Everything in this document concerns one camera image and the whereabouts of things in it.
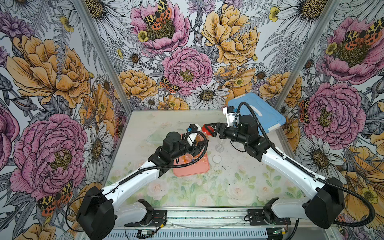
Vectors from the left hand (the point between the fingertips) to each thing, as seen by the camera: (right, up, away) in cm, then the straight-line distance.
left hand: (202, 141), depth 75 cm
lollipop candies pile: (-9, -13, +19) cm, 25 cm away
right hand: (+3, +6, -2) cm, 7 cm away
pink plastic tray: (-1, -17, +17) cm, 24 cm away
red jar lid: (+2, +6, -7) cm, 10 cm away
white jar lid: (+12, -8, +24) cm, 28 cm away
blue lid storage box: (+43, +14, +22) cm, 50 cm away
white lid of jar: (+9, -13, +19) cm, 25 cm away
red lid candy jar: (-2, +2, -1) cm, 3 cm away
